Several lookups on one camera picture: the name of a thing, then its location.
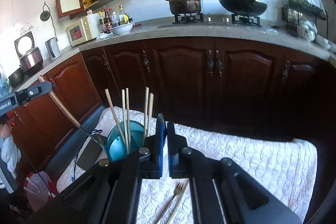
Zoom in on gas stove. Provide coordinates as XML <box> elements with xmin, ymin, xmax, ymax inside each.
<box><xmin>158</xmin><ymin>13</ymin><xmax>263</xmax><ymax>28</ymax></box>

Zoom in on wooden chopstick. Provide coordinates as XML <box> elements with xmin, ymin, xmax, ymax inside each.
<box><xmin>121</xmin><ymin>89</ymin><xmax>129</xmax><ymax>154</ymax></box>
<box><xmin>146</xmin><ymin>93</ymin><xmax>154</xmax><ymax>136</ymax></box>
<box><xmin>143</xmin><ymin>87</ymin><xmax>149</xmax><ymax>140</ymax></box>
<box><xmin>105</xmin><ymin>89</ymin><xmax>125</xmax><ymax>145</ymax></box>
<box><xmin>125</xmin><ymin>88</ymin><xmax>131</xmax><ymax>153</ymax></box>

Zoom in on rice cooker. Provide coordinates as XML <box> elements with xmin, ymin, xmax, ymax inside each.
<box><xmin>14</xmin><ymin>31</ymin><xmax>43</xmax><ymax>77</ymax></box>

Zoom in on metal fork wooden handle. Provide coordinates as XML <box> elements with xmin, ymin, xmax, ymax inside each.
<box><xmin>154</xmin><ymin>182</ymin><xmax>184</xmax><ymax>224</ymax></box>

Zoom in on white gloved left hand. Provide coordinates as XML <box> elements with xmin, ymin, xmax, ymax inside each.
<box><xmin>1</xmin><ymin>121</ymin><xmax>21</xmax><ymax>193</ymax></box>

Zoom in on black phone with lanyard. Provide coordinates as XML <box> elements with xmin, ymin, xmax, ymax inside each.
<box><xmin>77</xmin><ymin>139</ymin><xmax>102</xmax><ymax>170</ymax></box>

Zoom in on yellow oil bottle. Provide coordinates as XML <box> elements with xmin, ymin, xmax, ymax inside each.
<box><xmin>118</xmin><ymin>5</ymin><xmax>129</xmax><ymax>25</ymax></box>

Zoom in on dark wooden kitchen cabinets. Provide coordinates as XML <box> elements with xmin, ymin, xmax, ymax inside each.
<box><xmin>0</xmin><ymin>37</ymin><xmax>336</xmax><ymax>175</ymax></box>

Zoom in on cooking pot with lid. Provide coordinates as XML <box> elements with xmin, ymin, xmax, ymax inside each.
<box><xmin>166</xmin><ymin>0</ymin><xmax>202</xmax><ymax>15</ymax></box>

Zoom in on white microwave oven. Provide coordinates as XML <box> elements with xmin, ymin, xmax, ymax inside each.
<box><xmin>67</xmin><ymin>13</ymin><xmax>101</xmax><ymax>47</ymax></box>

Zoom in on silver electric kettle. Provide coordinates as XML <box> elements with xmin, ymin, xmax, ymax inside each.
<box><xmin>45</xmin><ymin>38</ymin><xmax>61</xmax><ymax>60</ymax></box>

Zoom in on black wok pan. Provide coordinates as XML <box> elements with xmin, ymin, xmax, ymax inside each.
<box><xmin>219</xmin><ymin>0</ymin><xmax>267</xmax><ymax>16</ymax></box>

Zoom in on dark sauce bottle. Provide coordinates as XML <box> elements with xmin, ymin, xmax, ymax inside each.
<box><xmin>104</xmin><ymin>9</ymin><xmax>113</xmax><ymax>34</ymax></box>

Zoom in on metal spoon wooden handle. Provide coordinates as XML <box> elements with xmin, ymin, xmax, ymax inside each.
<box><xmin>49</xmin><ymin>91</ymin><xmax>105</xmax><ymax>151</ymax></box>

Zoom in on black dish drying rack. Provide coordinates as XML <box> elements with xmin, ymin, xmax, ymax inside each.
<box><xmin>281</xmin><ymin>0</ymin><xmax>329</xmax><ymax>38</ymax></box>

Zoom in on floral ceramic utensil cup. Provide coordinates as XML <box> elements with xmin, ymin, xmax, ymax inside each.
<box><xmin>105</xmin><ymin>120</ymin><xmax>146</xmax><ymax>162</ymax></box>

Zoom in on white bowl on counter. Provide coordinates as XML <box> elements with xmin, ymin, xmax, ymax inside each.
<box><xmin>112</xmin><ymin>23</ymin><xmax>134</xmax><ymax>35</ymax></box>

